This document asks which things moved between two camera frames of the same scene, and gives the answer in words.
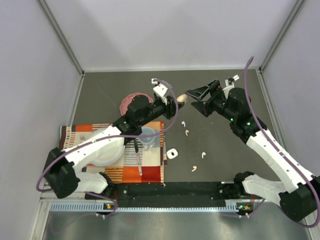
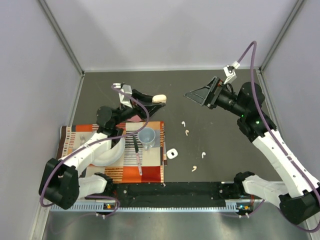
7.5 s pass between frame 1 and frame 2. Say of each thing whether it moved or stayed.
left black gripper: moved
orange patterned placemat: stayed
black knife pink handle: stayed
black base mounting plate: stayed
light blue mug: stayed
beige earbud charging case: moved
